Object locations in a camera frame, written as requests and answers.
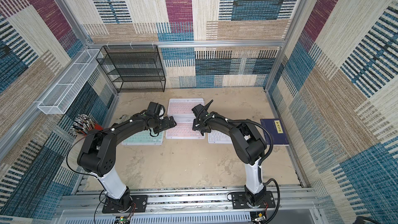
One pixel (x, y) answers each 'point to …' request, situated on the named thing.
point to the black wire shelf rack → (133, 68)
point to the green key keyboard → (146, 137)
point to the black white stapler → (123, 118)
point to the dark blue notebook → (277, 129)
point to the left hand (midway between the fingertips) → (172, 125)
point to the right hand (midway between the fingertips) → (201, 128)
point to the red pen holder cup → (98, 127)
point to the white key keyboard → (217, 137)
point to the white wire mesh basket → (59, 98)
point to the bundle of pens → (82, 124)
